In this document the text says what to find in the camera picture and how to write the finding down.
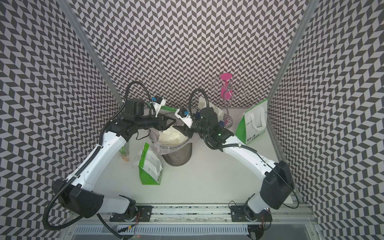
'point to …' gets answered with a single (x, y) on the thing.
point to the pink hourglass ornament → (226, 91)
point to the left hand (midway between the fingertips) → (171, 120)
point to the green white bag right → (253, 123)
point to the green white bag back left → (168, 109)
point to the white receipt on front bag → (152, 164)
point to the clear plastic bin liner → (172, 150)
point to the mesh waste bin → (175, 156)
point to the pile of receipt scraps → (171, 136)
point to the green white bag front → (146, 178)
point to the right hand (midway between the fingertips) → (177, 123)
